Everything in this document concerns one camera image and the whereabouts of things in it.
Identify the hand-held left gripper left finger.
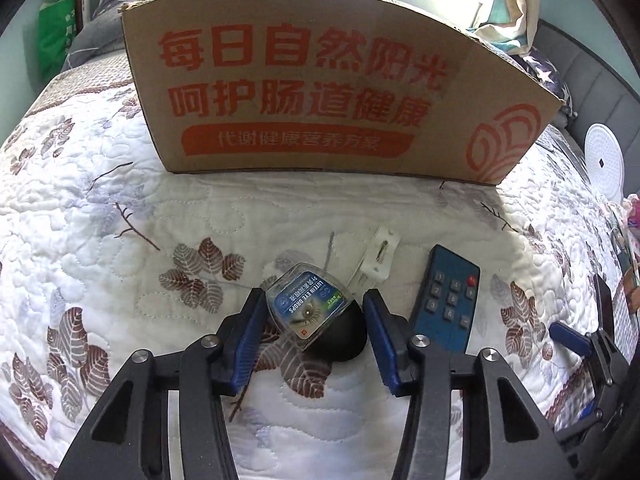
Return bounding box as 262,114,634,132
57,287,268,480

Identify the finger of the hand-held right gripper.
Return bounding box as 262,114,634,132
548,322,593,357

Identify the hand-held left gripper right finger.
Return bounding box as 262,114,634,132
362,289,561,480

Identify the black round case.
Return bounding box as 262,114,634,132
300,300,372,363

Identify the clear eye drops box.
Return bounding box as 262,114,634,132
265,263,348,353

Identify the printed cardboard box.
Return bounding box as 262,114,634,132
118,2,563,186

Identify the blue remote control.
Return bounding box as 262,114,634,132
409,244,482,353

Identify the white plastic clip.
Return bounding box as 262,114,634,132
350,226,402,293

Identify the pink patterned object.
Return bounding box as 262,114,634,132
622,197,640,246

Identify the floral quilted bedspread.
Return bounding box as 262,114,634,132
0,52,640,480

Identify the white round perforated stool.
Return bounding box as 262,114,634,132
584,122,626,198

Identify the dark star print pillow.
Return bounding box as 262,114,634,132
510,45,573,116

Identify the grey padded headboard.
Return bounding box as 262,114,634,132
535,20,640,136

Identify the striped curtain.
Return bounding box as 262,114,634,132
472,0,543,56

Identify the grey star print pillow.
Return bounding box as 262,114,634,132
62,0,166,68

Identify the green shopping bag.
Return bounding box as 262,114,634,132
37,0,81,71

